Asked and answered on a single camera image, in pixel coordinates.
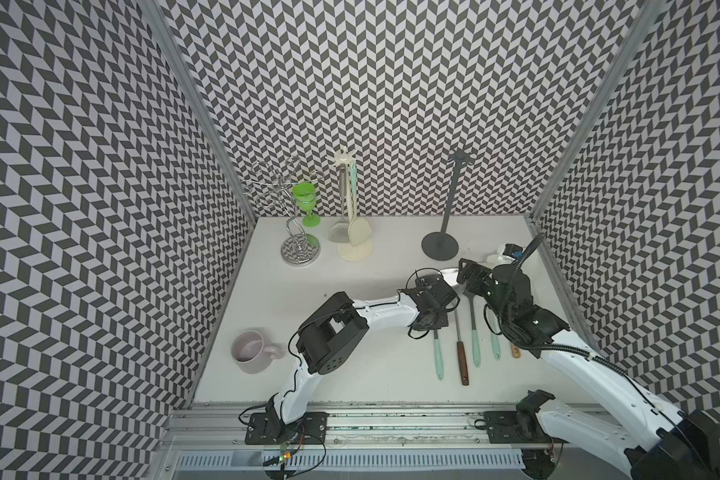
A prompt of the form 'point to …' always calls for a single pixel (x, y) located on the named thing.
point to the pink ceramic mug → (250, 354)
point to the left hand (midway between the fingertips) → (438, 324)
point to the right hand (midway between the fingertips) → (473, 271)
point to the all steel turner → (339, 230)
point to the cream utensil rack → (363, 251)
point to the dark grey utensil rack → (443, 246)
